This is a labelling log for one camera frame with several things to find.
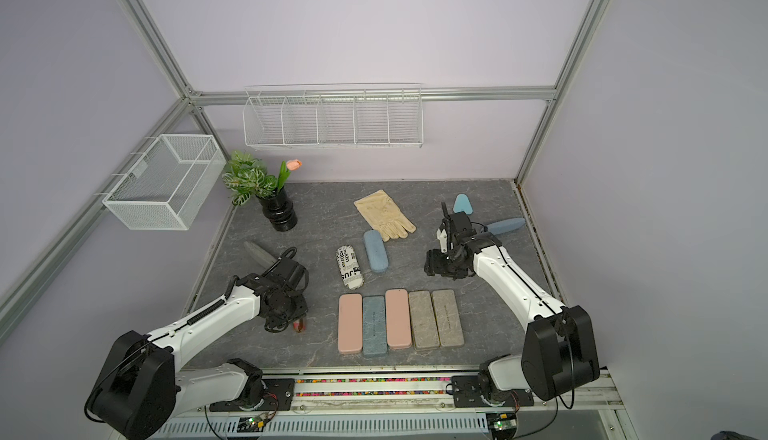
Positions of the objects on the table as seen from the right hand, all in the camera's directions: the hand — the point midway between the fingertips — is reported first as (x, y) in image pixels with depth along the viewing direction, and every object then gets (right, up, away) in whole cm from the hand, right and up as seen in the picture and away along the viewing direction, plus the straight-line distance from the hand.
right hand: (435, 266), depth 85 cm
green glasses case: (-4, -15, -3) cm, 15 cm away
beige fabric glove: (-15, +14, +24) cm, 32 cm away
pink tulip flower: (-42, +30, +4) cm, 52 cm away
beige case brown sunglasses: (-26, -2, +8) cm, 27 cm away
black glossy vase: (-51, +16, +15) cm, 56 cm away
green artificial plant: (-54, +26, 0) cm, 60 cm away
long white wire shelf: (-30, +48, +13) cm, 58 cm away
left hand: (-39, -14, -2) cm, 41 cm away
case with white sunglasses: (-18, +3, +12) cm, 22 cm away
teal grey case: (-17, -16, -4) cm, 24 cm away
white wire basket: (-76, +24, -1) cm, 80 cm away
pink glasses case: (-11, -14, -3) cm, 18 cm away
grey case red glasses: (+3, -14, -3) cm, 15 cm away
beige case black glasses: (-38, -15, -5) cm, 41 cm away
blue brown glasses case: (+27, +11, +18) cm, 35 cm away
